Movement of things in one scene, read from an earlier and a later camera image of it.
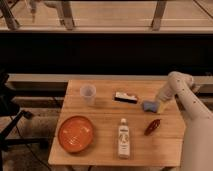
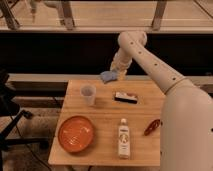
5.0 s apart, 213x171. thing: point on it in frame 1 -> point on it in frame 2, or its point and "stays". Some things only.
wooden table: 116,123 stays
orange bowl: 75,134 stays
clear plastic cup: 88,93 stays
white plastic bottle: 123,140 stays
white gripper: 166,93 -> 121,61
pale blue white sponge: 150,106 -> 108,75
